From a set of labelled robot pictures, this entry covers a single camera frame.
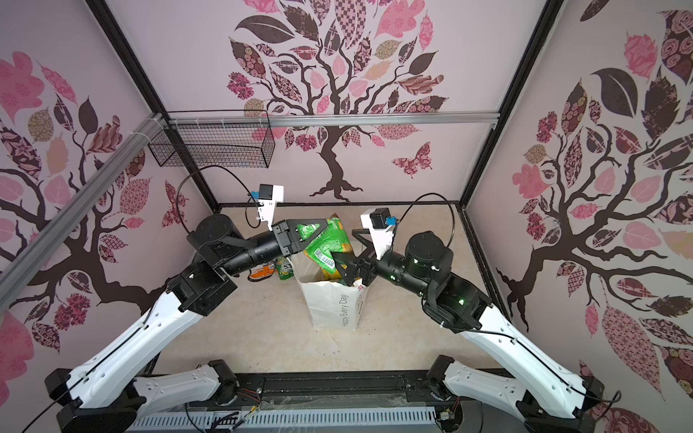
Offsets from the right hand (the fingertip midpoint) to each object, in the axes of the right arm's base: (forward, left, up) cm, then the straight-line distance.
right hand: (344, 240), depth 55 cm
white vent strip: (-27, +16, -42) cm, 52 cm away
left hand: (0, +3, +3) cm, 5 cm away
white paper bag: (-3, +4, -24) cm, 25 cm away
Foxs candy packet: (+16, +23, -37) cm, 46 cm away
